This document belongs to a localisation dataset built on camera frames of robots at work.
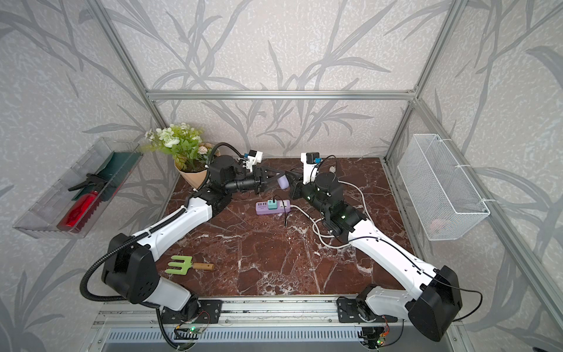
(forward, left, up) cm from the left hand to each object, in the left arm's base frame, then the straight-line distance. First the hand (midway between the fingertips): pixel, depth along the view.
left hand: (282, 179), depth 70 cm
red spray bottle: (-14, +55, +1) cm, 56 cm away
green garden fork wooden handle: (-16, +38, -33) cm, 53 cm away
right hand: (+2, -1, +1) cm, 2 cm away
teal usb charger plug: (+7, +6, -27) cm, 29 cm away
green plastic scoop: (+7, +60, -5) cm, 60 cm away
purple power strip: (+8, +11, -30) cm, 33 cm away
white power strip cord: (-5, -14, -31) cm, 34 cm away
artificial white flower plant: (+23, +41, -5) cm, 47 cm away
